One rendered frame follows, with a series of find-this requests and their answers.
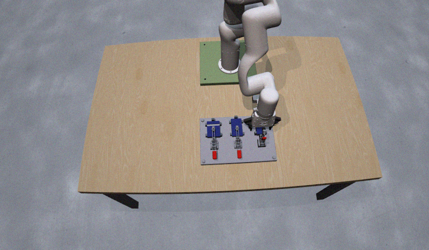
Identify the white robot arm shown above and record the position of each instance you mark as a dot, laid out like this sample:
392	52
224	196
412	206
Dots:
243	18

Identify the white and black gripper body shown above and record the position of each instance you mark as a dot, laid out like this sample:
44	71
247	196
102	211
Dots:
257	121

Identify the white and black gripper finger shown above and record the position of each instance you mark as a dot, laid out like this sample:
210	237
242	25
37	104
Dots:
247	121
276	121

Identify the toggle clamp with red handle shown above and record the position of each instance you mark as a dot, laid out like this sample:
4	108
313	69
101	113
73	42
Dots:
262	140
214	145
238	143

